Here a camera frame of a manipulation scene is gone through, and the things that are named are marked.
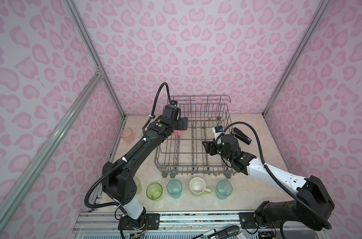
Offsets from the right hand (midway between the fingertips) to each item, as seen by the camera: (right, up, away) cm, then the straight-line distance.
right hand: (207, 140), depth 81 cm
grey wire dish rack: (-15, -10, +16) cm, 24 cm away
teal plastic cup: (-18, -27, +2) cm, 32 cm away
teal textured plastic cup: (+9, -26, 0) cm, 28 cm away
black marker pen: (+4, -42, -12) cm, 44 cm away
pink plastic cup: (-17, +3, +22) cm, 28 cm away
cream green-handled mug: (-5, -26, +1) cm, 27 cm away
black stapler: (+27, +1, +23) cm, 36 cm away
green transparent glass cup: (-29, -29, +1) cm, 41 cm away
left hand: (-16, +13, +1) cm, 20 cm away
